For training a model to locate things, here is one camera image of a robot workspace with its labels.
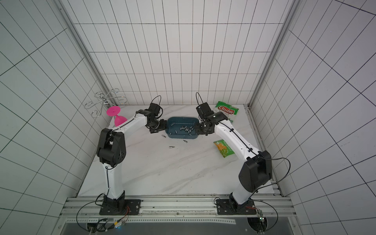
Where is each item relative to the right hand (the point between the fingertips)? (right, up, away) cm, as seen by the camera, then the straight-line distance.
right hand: (194, 130), depth 83 cm
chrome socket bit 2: (-6, -9, +15) cm, 18 cm away
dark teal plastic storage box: (-14, +2, +24) cm, 28 cm away
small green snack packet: (+20, -13, +7) cm, 25 cm away
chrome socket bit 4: (-5, -1, +20) cm, 21 cm away
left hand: (-21, -2, +13) cm, 25 cm away
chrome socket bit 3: (-8, 0, +21) cm, 23 cm away
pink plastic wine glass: (-45, +11, -3) cm, 46 cm away
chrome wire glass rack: (-52, +17, 0) cm, 55 cm away
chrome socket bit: (-15, -12, +12) cm, 22 cm away
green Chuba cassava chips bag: (+29, +13, +31) cm, 44 cm away
